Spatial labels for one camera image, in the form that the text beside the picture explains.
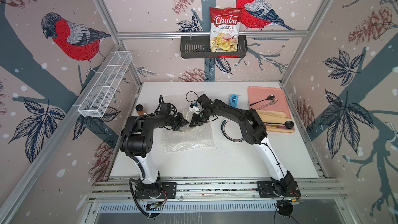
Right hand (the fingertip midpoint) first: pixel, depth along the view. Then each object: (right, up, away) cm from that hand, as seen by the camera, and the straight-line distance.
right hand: (190, 125), depth 95 cm
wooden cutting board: (+56, +5, +4) cm, 56 cm away
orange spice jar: (-32, +11, 0) cm, 34 cm away
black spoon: (+57, +18, +15) cm, 62 cm away
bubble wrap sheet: (-1, -6, -5) cm, 8 cm away
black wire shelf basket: (+6, +53, +12) cm, 55 cm away
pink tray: (+48, +20, +18) cm, 55 cm away
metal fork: (+58, +14, +12) cm, 61 cm away
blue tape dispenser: (+30, +16, +12) cm, 36 cm away
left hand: (0, +3, +2) cm, 4 cm away
